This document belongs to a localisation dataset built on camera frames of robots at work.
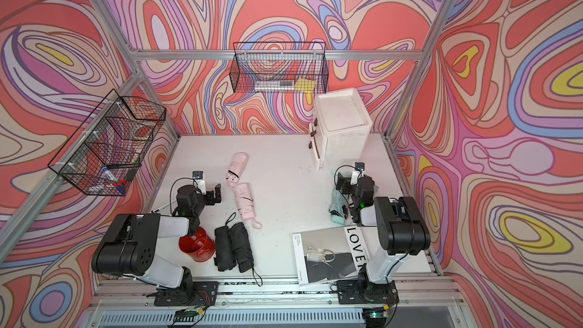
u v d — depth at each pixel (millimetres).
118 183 677
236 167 1046
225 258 798
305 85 907
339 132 872
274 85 820
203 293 724
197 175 819
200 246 723
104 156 736
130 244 460
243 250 788
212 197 849
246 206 913
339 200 919
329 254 784
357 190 767
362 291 667
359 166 818
